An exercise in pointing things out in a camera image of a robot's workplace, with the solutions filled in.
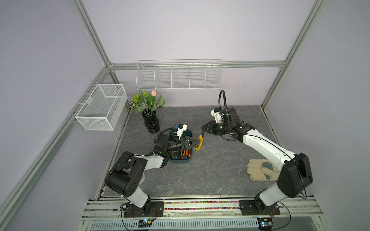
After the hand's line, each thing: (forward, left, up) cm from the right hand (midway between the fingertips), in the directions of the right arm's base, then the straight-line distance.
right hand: (201, 127), depth 81 cm
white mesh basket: (+10, +57, +5) cm, 59 cm away
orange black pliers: (-7, +15, -18) cm, 24 cm away
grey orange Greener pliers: (-8, +8, -20) cm, 23 cm away
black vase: (+13, +33, -10) cm, 37 cm away
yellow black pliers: (-9, +2, -6) cm, 11 cm away
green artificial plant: (+16, +34, +3) cm, 38 cm away
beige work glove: (-18, -35, -19) cm, 44 cm away
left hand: (-10, +1, 0) cm, 10 cm away
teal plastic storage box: (-8, +13, -20) cm, 25 cm away
